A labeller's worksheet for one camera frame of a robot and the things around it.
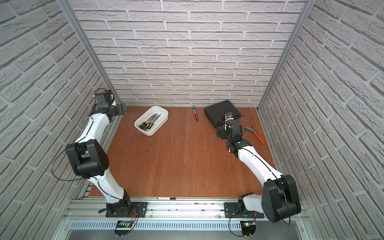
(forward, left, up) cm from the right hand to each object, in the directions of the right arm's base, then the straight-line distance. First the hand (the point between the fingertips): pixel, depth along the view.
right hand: (229, 126), depth 86 cm
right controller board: (-48, -3, -20) cm, 52 cm away
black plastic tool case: (+25, +3, -15) cm, 29 cm away
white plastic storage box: (+20, +58, -13) cm, 63 cm away
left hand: (+17, +67, +7) cm, 70 cm away
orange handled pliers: (+9, -20, -17) cm, 28 cm away
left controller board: (-44, +59, -20) cm, 76 cm away
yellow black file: (+17, +54, -14) cm, 58 cm away
